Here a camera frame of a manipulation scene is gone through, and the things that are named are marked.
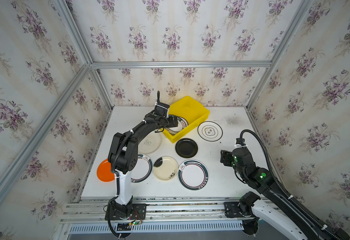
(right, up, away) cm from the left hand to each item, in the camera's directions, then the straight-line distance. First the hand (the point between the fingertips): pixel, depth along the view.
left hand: (171, 121), depth 96 cm
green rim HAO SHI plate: (+8, -2, +11) cm, 14 cm away
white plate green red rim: (+13, -31, -12) cm, 35 cm away
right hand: (+29, -17, -19) cm, 39 cm away
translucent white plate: (-15, -16, +2) cm, 22 cm away
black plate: (+10, -18, +1) cm, 21 cm away
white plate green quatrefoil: (+28, -7, +9) cm, 30 cm away
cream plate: (-3, -28, -9) cm, 30 cm away
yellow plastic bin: (+18, +7, +20) cm, 27 cm away
